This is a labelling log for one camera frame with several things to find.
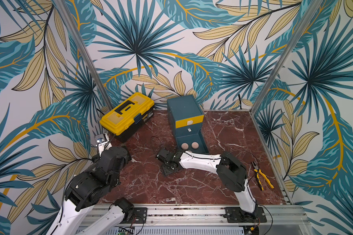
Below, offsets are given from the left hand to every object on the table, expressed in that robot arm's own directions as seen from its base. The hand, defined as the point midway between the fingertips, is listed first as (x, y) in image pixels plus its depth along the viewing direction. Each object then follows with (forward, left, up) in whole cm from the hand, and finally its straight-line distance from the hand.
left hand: (116, 152), depth 62 cm
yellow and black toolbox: (+31, +5, -13) cm, 34 cm away
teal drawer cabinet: (+28, -31, -8) cm, 43 cm away
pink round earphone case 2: (+21, -38, -28) cm, 52 cm away
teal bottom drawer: (+28, -41, -30) cm, 58 cm away
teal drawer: (+27, -34, -19) cm, 47 cm away
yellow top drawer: (+27, -33, -10) cm, 44 cm away
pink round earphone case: (+20, -31, -28) cm, 47 cm away
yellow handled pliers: (+3, -75, -29) cm, 80 cm away
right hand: (+5, -21, -29) cm, 36 cm away
